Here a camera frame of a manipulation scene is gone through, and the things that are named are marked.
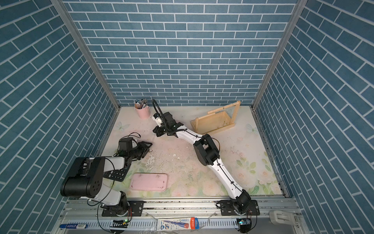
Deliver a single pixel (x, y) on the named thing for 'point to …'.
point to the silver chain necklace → (154, 138)
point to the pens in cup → (140, 104)
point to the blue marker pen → (73, 226)
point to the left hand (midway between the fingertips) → (154, 145)
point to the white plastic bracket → (282, 218)
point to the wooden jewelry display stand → (216, 120)
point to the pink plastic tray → (149, 181)
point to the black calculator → (118, 175)
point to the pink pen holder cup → (144, 113)
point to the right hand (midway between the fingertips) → (153, 131)
